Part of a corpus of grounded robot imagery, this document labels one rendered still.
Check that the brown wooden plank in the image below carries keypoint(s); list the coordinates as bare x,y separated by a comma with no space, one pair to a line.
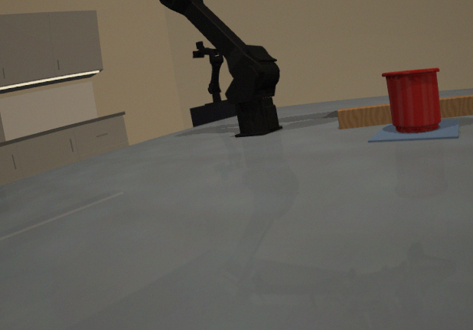
380,114

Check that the red cup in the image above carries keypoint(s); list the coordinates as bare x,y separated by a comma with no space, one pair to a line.
414,99

